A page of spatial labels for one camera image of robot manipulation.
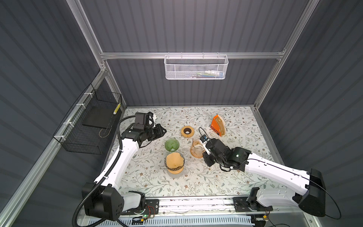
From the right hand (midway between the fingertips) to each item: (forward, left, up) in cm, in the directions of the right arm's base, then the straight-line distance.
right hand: (205, 154), depth 77 cm
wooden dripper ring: (+26, +10, -15) cm, 32 cm away
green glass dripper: (+13, +20, -13) cm, 27 cm away
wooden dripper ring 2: (-8, +16, -5) cm, 18 cm away
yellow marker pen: (+22, +51, +14) cm, 57 cm away
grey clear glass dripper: (-8, +18, 0) cm, 20 cm away
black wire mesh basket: (+8, +62, +15) cm, 64 cm away
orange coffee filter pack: (+26, -12, -7) cm, 29 cm away
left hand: (+11, +22, +7) cm, 26 cm away
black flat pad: (+14, +56, +17) cm, 60 cm away
